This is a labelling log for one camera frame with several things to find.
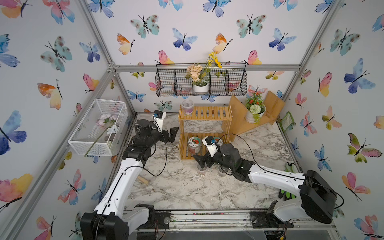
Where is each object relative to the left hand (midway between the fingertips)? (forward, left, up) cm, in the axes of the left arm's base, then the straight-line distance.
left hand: (170, 123), depth 76 cm
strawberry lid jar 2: (+2, -27, -19) cm, 33 cm away
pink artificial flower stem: (+1, +31, +2) cm, 31 cm away
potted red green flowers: (+18, -50, -7) cm, 53 cm away
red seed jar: (-15, -15, -24) cm, 32 cm away
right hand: (-10, -15, -9) cm, 20 cm away
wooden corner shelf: (+10, -38, -12) cm, 41 cm away
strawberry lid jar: (-1, -11, -19) cm, 23 cm away
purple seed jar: (+9, -9, +3) cm, 13 cm away
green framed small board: (+23, -80, -26) cm, 87 cm away
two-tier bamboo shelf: (+8, -28, -2) cm, 29 cm away
